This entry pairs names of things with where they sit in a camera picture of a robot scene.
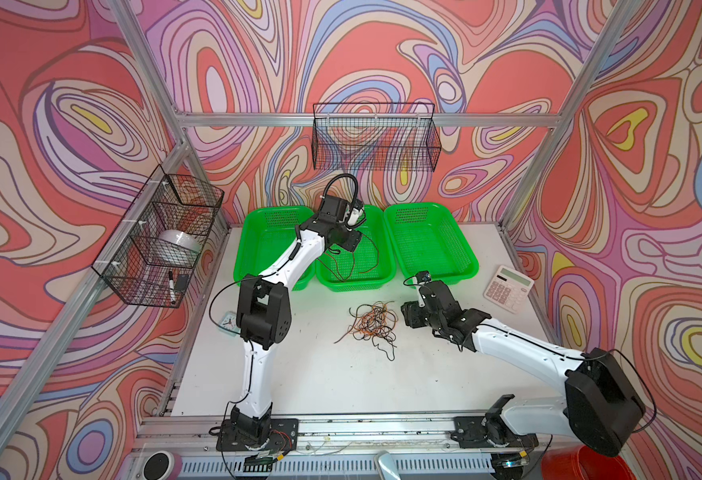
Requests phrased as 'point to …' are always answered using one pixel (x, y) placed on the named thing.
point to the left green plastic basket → (265, 236)
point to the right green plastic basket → (426, 239)
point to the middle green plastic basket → (372, 265)
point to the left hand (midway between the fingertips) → (354, 231)
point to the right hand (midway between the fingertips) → (413, 312)
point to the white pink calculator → (508, 289)
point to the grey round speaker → (159, 465)
